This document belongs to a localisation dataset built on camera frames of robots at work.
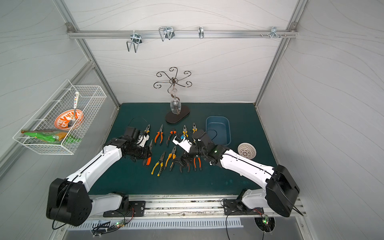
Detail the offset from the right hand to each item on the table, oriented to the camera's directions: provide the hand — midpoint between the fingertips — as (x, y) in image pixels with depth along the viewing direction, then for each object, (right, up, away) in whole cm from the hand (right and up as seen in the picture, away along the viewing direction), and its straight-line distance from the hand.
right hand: (176, 151), depth 75 cm
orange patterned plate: (-51, +15, -9) cm, 54 cm away
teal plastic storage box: (+25, +10, +31) cm, 41 cm away
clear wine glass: (-3, +24, +20) cm, 32 cm away
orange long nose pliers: (-16, +6, +26) cm, 31 cm away
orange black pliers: (-17, -6, +8) cm, 19 cm away
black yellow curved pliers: (-11, -9, +14) cm, 20 cm away
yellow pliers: (-25, +9, +29) cm, 39 cm away
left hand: (-17, -4, +9) cm, 19 cm away
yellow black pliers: (-4, -7, +15) cm, 17 cm away
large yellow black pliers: (+9, +10, +30) cm, 32 cm away
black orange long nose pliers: (+4, -4, -9) cm, 11 cm away
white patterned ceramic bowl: (+42, -4, +18) cm, 46 cm away
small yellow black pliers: (+2, +7, +27) cm, 28 cm away
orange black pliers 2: (-7, +7, +26) cm, 28 cm away
